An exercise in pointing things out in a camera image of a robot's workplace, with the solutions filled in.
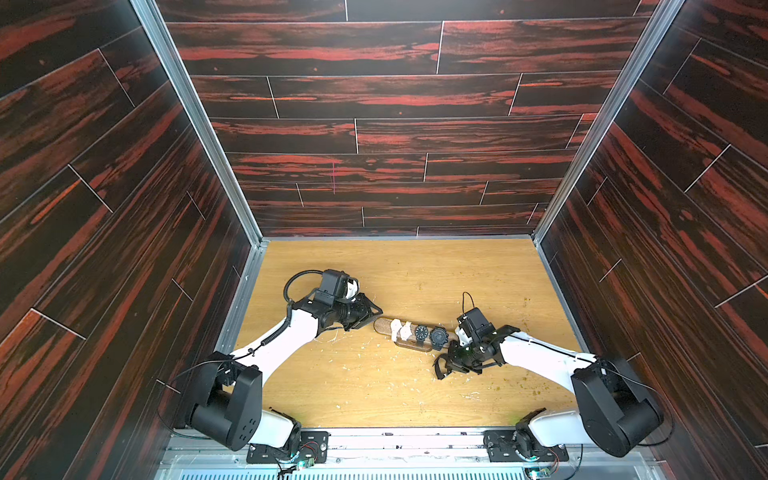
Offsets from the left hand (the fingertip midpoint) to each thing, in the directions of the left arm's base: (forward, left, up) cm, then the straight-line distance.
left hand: (383, 313), depth 83 cm
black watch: (-4, -11, -5) cm, 13 cm away
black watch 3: (-11, -16, -10) cm, 22 cm away
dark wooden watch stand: (-1, 0, -6) cm, 6 cm away
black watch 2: (-4, -16, -6) cm, 17 cm away
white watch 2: (-2, -7, -5) cm, 9 cm away
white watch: (-1, -4, -5) cm, 6 cm away
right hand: (-8, -20, -14) cm, 26 cm away
